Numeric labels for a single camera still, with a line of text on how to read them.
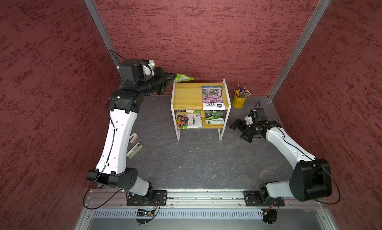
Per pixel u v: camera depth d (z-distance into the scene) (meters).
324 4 0.73
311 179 0.42
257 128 0.62
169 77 0.58
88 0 0.71
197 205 0.73
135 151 0.89
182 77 0.68
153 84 0.52
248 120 0.79
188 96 0.74
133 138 0.95
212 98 0.74
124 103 0.42
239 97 1.07
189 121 0.86
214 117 0.88
